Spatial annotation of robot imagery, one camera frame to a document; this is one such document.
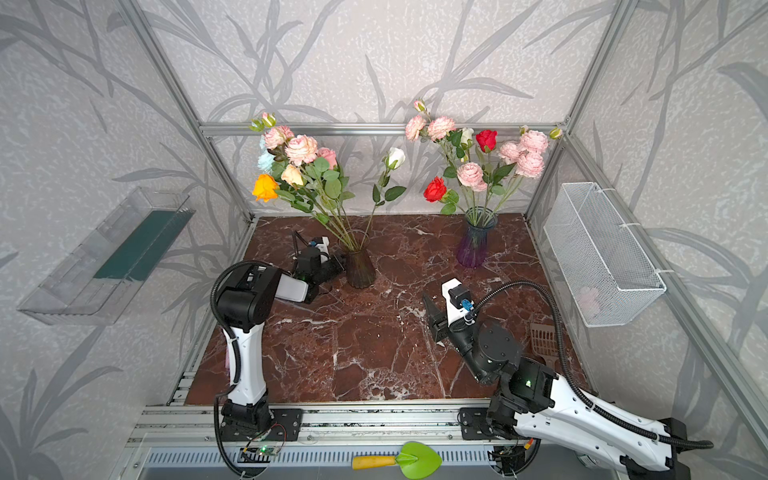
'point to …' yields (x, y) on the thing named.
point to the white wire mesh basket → (607, 272)
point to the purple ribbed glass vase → (472, 247)
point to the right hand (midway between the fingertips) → (435, 279)
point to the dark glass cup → (359, 270)
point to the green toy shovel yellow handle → (414, 461)
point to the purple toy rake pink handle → (227, 358)
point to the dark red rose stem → (491, 175)
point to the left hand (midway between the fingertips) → (356, 247)
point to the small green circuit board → (267, 450)
